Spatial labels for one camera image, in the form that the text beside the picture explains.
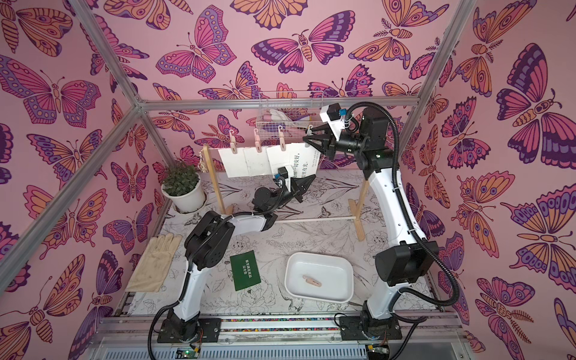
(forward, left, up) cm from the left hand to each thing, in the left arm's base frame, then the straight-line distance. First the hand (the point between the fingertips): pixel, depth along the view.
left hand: (318, 177), depth 78 cm
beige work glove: (-22, +64, -30) cm, 74 cm away
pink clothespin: (-26, +2, -27) cm, 38 cm away
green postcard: (-22, +28, -30) cm, 46 cm away
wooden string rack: (+4, -19, -27) cm, 34 cm away
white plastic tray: (-24, -1, -30) cm, 38 cm away
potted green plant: (+8, +56, -14) cm, 58 cm away
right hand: (+1, +4, +17) cm, 18 cm away
